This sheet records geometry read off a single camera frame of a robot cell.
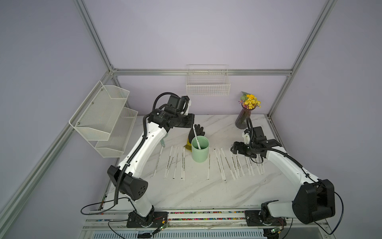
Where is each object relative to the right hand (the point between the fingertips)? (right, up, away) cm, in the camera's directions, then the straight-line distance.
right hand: (238, 152), depth 86 cm
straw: (-17, -8, +7) cm, 20 cm away
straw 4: (-1, -10, +7) cm, 12 cm away
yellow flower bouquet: (+9, +32, +8) cm, 34 cm away
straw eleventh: (+16, -11, +6) cm, 20 cm away
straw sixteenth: (-49, -7, +8) cm, 50 cm away
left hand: (-28, +17, -11) cm, 34 cm away
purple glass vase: (+9, +19, +24) cm, 32 cm away
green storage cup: (-23, -3, +5) cm, 23 cm away
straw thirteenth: (-33, -6, +10) cm, 35 cm away
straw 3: (-8, -8, +7) cm, 14 cm away
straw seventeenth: (-23, +4, -2) cm, 24 cm away
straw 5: (+10, -10, +6) cm, 15 cm away
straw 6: (+14, -11, +5) cm, 18 cm away
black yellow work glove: (-23, +12, +24) cm, 35 cm away
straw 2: (-11, -8, +7) cm, 15 cm away
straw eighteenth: (-41, -8, +8) cm, 42 cm away
